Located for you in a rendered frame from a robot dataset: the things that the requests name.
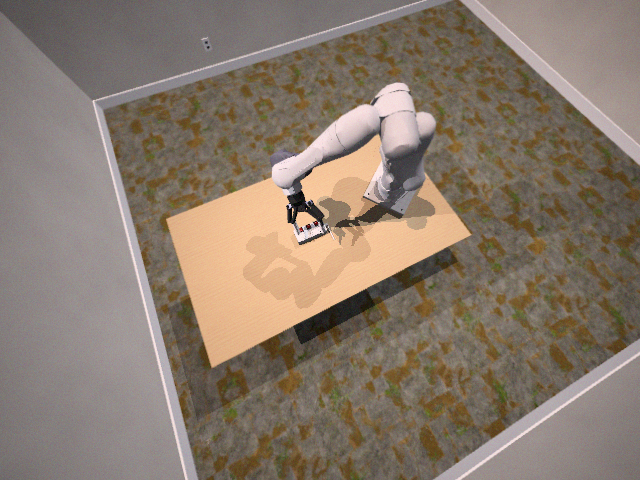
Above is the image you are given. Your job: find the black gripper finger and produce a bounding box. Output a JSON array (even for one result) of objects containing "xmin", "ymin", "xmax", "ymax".
[
  {"xmin": 299, "ymin": 199, "xmax": 326, "ymax": 234},
  {"xmin": 286, "ymin": 203, "xmax": 301, "ymax": 235}
]

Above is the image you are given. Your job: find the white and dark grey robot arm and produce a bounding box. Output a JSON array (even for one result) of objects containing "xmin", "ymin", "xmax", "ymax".
[{"xmin": 270, "ymin": 83, "xmax": 436, "ymax": 204}]

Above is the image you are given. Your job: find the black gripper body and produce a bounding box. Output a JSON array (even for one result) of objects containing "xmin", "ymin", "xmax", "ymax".
[{"xmin": 287, "ymin": 190, "xmax": 307, "ymax": 213}]

